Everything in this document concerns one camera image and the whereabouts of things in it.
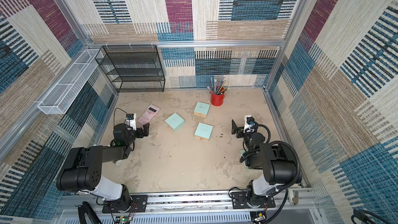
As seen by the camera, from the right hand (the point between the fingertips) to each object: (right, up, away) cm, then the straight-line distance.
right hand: (242, 120), depth 90 cm
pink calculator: (-58, +3, +15) cm, 60 cm away
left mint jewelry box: (-40, -2, +9) cm, 41 cm away
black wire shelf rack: (-71, +34, +20) cm, 81 cm away
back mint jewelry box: (-23, +6, +15) cm, 29 cm away
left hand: (-59, -2, +4) cm, 60 cm away
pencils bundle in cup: (-12, +20, +18) cm, 30 cm away
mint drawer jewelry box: (-4, -18, -18) cm, 25 cm away
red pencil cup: (-13, +12, +19) cm, 26 cm away
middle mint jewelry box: (-22, -7, +4) cm, 24 cm away
